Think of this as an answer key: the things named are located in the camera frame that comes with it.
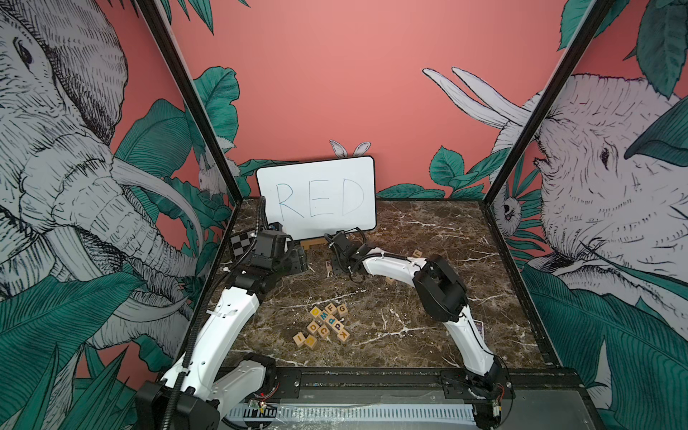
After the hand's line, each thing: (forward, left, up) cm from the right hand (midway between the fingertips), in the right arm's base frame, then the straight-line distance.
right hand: (334, 260), depth 98 cm
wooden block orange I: (-28, +9, 0) cm, 30 cm away
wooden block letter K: (-27, -4, 0) cm, 27 cm away
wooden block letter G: (-19, -4, 0) cm, 19 cm away
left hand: (-8, +10, +18) cm, 22 cm away
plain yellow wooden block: (-29, +6, 0) cm, 29 cm away
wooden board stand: (+6, +11, +2) cm, 13 cm away
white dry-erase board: (+16, +5, +17) cm, 24 cm away
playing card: (-24, -48, -2) cm, 54 cm away
